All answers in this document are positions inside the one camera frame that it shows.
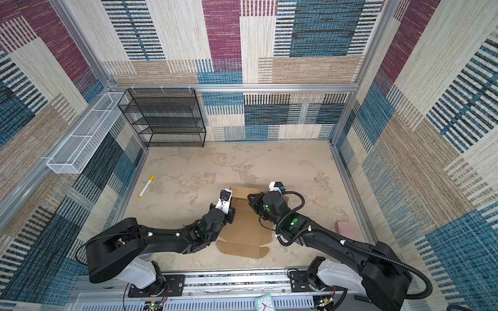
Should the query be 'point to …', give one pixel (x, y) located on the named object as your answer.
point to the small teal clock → (264, 303)
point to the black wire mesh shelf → (165, 117)
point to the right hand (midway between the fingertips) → (248, 198)
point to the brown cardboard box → (247, 235)
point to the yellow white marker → (146, 186)
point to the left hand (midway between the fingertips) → (232, 199)
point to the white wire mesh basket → (74, 154)
